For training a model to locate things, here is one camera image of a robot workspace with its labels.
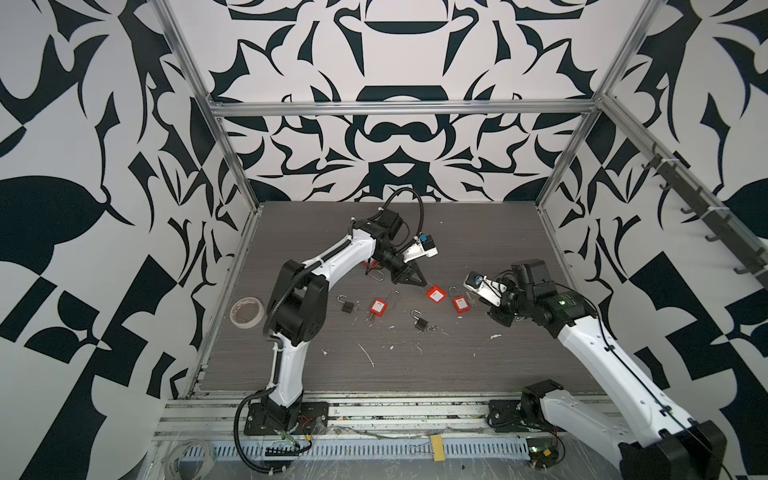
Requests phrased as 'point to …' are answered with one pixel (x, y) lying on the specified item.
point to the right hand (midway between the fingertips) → (488, 292)
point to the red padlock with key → (435, 293)
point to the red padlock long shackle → (460, 303)
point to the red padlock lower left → (378, 306)
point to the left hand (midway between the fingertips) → (425, 278)
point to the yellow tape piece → (438, 450)
